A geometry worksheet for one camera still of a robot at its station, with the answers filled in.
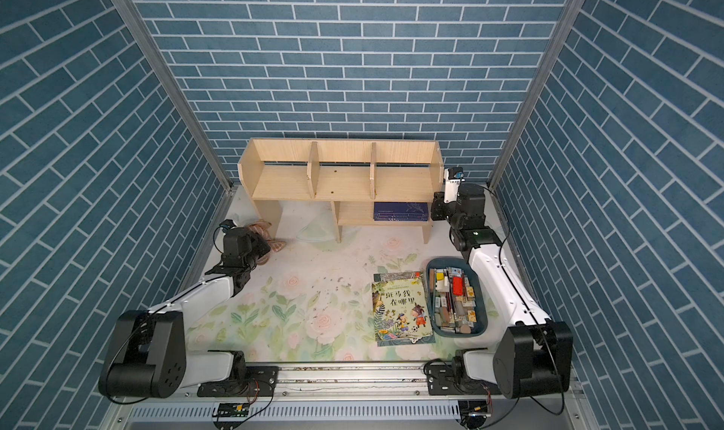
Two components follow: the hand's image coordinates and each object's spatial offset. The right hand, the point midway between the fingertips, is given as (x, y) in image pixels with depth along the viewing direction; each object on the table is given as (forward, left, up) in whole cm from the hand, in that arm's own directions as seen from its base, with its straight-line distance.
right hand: (441, 193), depth 82 cm
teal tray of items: (-21, -7, -25) cm, 33 cm away
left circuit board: (-54, +53, -30) cm, 81 cm away
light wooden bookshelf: (-2, +21, +5) cm, 21 cm away
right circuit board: (-48, -10, -28) cm, 57 cm away
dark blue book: (+3, +11, -12) cm, 17 cm away
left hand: (-9, +54, -15) cm, 57 cm away
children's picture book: (-26, +10, -26) cm, 38 cm away
